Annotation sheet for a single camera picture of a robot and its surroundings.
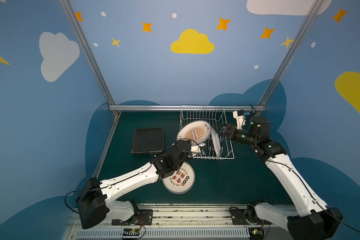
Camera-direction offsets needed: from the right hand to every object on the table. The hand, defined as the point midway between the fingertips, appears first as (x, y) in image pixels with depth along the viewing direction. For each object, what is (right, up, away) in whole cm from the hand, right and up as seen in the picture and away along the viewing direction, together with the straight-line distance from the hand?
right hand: (219, 127), depth 72 cm
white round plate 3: (+2, -7, +17) cm, 18 cm away
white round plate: (-18, -31, +15) cm, 39 cm away
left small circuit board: (-43, -51, +1) cm, 67 cm away
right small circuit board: (+19, -53, +2) cm, 56 cm away
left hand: (-16, -5, +4) cm, 17 cm away
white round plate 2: (-11, -2, +7) cm, 13 cm away
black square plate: (-42, -9, +30) cm, 52 cm away
